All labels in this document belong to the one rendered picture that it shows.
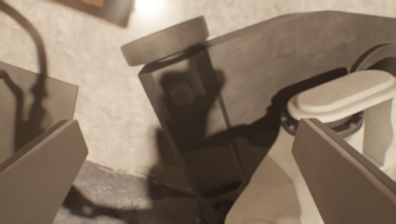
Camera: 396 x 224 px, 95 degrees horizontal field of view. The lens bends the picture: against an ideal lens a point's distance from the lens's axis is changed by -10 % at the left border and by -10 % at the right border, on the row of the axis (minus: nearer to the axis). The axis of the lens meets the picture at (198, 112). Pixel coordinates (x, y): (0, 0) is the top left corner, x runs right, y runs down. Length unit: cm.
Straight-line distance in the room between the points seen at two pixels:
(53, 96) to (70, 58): 12
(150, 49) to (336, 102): 33
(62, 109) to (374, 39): 85
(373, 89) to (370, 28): 22
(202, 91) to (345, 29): 36
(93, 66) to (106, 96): 9
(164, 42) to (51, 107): 44
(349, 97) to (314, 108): 6
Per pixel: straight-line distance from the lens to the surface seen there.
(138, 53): 40
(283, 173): 33
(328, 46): 54
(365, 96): 42
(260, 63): 46
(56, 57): 67
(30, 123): 77
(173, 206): 88
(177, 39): 39
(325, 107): 38
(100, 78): 63
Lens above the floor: 58
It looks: 66 degrees down
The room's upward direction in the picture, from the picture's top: 162 degrees clockwise
